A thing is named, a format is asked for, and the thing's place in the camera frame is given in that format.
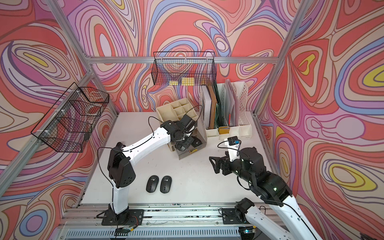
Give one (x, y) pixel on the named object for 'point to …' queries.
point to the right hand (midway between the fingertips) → (219, 160)
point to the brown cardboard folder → (214, 104)
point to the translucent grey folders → (233, 106)
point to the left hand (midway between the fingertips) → (188, 140)
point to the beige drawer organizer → (174, 111)
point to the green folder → (219, 122)
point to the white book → (206, 101)
